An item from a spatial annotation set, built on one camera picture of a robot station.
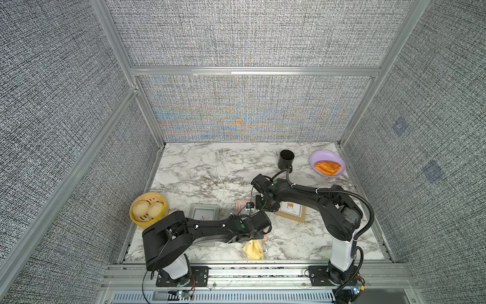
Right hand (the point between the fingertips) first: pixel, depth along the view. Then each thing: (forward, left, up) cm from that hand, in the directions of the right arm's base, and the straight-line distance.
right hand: (258, 204), depth 92 cm
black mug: (+24, -16, +4) cm, 29 cm away
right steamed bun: (-4, +47, +4) cm, 47 cm away
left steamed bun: (-4, +54, +5) cm, 54 cm away
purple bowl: (+33, -41, -3) cm, 53 cm away
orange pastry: (+21, -39, +1) cm, 44 cm away
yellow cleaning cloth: (-21, +3, +3) cm, 21 cm away
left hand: (-13, -2, +1) cm, 13 cm away
